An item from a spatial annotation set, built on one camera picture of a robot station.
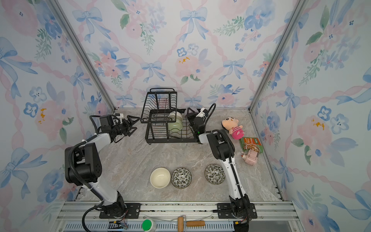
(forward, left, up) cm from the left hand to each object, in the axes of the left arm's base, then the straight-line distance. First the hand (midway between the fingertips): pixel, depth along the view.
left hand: (139, 121), depth 92 cm
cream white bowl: (-31, -15, -14) cm, 37 cm away
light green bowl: (+5, -22, -11) cm, 25 cm away
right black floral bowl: (-28, -47, -15) cm, 57 cm away
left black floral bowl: (-30, -27, -14) cm, 43 cm away
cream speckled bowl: (+12, -20, -8) cm, 25 cm away
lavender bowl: (+12, -30, -3) cm, 32 cm away
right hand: (+14, -31, -1) cm, 34 cm away
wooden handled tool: (-52, -28, -13) cm, 61 cm away
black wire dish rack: (-7, -18, +7) cm, 21 cm away
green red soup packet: (-6, -73, -15) cm, 75 cm away
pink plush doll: (+6, -62, -9) cm, 63 cm away
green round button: (-53, -13, -7) cm, 55 cm away
